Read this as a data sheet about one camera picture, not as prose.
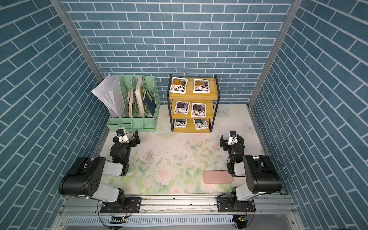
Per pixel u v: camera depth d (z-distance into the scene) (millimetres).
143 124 1012
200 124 1052
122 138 754
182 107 938
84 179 445
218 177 896
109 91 882
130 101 943
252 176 457
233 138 766
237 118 1148
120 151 679
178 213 737
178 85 807
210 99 994
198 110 934
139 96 937
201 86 808
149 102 1115
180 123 1052
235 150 696
